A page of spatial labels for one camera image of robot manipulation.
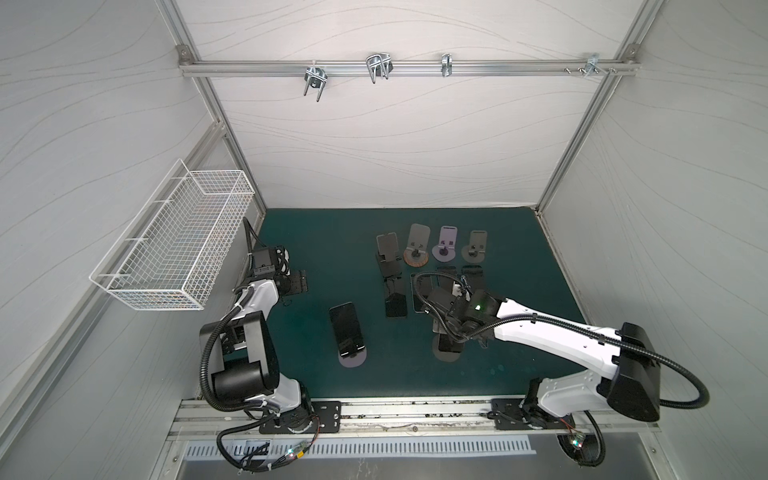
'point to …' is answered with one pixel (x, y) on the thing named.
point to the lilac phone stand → (446, 249)
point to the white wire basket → (171, 255)
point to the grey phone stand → (475, 251)
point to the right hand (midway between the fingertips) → (452, 313)
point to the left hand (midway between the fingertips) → (295, 276)
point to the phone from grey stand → (474, 277)
